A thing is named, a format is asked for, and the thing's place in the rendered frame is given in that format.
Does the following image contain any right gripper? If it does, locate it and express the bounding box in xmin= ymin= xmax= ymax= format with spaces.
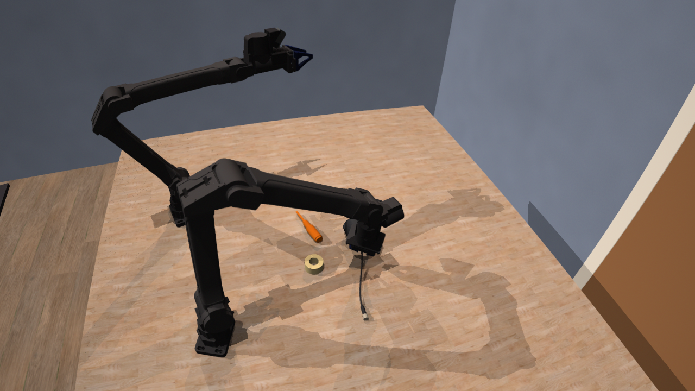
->
xmin=346 ymin=224 xmax=386 ymax=256

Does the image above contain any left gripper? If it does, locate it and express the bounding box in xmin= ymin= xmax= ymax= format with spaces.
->
xmin=266 ymin=45 xmax=313 ymax=73

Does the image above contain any olive-brown hollow cylinder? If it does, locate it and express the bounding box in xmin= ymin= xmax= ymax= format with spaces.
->
xmin=305 ymin=254 xmax=324 ymax=275

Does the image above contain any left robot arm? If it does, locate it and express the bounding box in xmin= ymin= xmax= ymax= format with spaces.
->
xmin=91 ymin=28 xmax=287 ymax=228

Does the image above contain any dark grey cylinder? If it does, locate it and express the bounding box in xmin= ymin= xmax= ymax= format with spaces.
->
xmin=343 ymin=219 xmax=358 ymax=236

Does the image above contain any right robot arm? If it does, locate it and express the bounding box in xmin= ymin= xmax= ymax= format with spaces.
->
xmin=176 ymin=158 xmax=404 ymax=357

